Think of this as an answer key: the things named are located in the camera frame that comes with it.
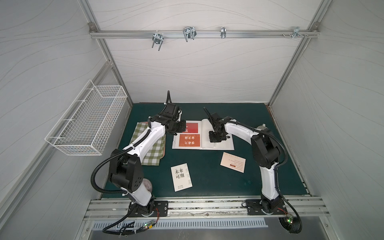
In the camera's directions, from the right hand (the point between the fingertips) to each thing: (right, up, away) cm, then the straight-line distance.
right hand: (213, 139), depth 97 cm
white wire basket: (-63, +9, -29) cm, 70 cm away
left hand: (-18, +9, -11) cm, 23 cm away
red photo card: (-15, +7, +7) cm, 18 cm away
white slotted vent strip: (+9, -36, -27) cm, 46 cm away
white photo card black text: (-20, -20, -13) cm, 31 cm away
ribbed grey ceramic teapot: (+34, +8, +3) cm, 35 cm away
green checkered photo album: (-38, -9, -6) cm, 40 cm away
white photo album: (-6, +7, +7) cm, 11 cm away
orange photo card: (-16, -1, +2) cm, 16 cm away
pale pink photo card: (+12, -13, -6) cm, 19 cm away
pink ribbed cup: (-37, -21, -18) cm, 47 cm away
